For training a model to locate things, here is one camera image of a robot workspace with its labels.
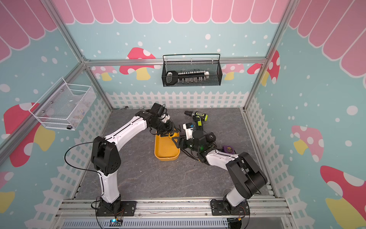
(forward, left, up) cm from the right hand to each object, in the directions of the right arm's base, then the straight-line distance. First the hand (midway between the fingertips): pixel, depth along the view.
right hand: (176, 137), depth 85 cm
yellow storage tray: (-2, +8, -11) cm, 13 cm away
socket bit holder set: (+32, +2, +21) cm, 38 cm away
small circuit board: (-41, +31, -17) cm, 54 cm away
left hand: (+2, +1, 0) cm, 2 cm away
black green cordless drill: (+25, -16, -10) cm, 31 cm away
